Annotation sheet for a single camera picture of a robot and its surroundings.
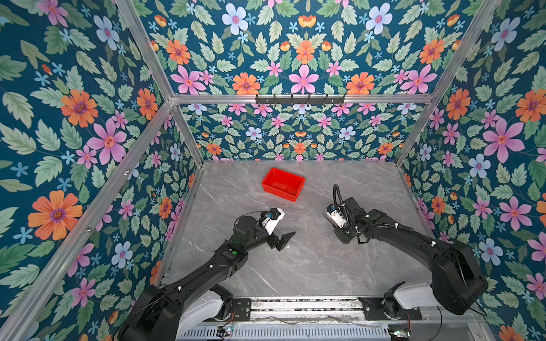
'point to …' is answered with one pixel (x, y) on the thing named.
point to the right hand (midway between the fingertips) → (344, 228)
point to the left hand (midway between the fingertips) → (288, 223)
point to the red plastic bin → (283, 184)
